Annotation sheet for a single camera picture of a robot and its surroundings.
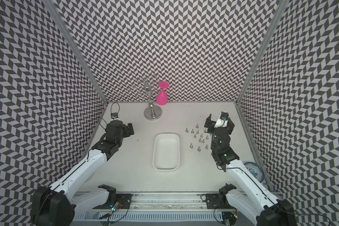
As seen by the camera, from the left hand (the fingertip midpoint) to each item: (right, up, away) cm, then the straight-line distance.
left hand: (122, 126), depth 83 cm
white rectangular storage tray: (+26, -18, +9) cm, 32 cm away
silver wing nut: (+52, -15, +11) cm, 55 cm away
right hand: (+55, +5, -7) cm, 56 cm away
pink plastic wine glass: (+22, +20, +16) cm, 34 cm away
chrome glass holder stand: (+12, +23, +5) cm, 27 cm away
